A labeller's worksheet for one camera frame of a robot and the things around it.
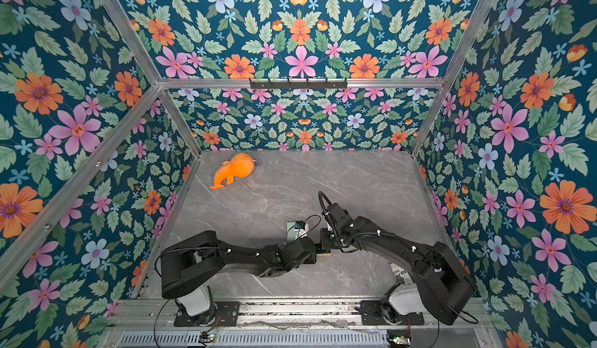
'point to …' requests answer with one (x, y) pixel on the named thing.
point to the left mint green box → (291, 233)
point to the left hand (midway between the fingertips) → (322, 251)
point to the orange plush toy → (240, 165)
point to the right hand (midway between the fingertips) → (325, 238)
